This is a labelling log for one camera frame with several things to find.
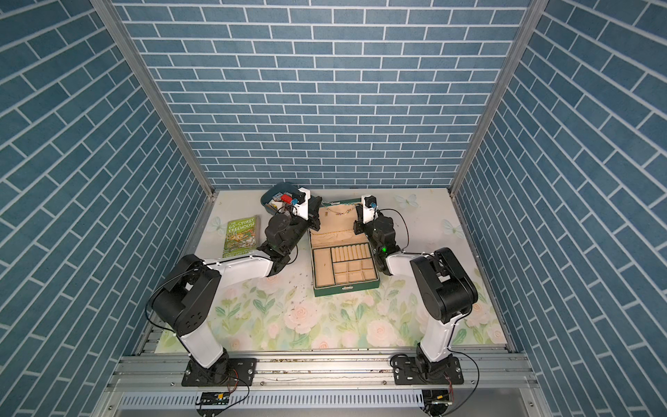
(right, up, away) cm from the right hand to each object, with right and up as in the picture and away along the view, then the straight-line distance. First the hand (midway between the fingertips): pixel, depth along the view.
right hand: (361, 206), depth 91 cm
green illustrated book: (-47, -11, +11) cm, 49 cm away
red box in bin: (-32, +4, +24) cm, 41 cm away
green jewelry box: (-7, -20, 0) cm, 21 cm away
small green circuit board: (-42, -55, -19) cm, 71 cm away
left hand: (-12, +2, -9) cm, 15 cm away
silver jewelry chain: (-8, -3, 0) cm, 8 cm away
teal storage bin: (-35, +5, +24) cm, 43 cm away
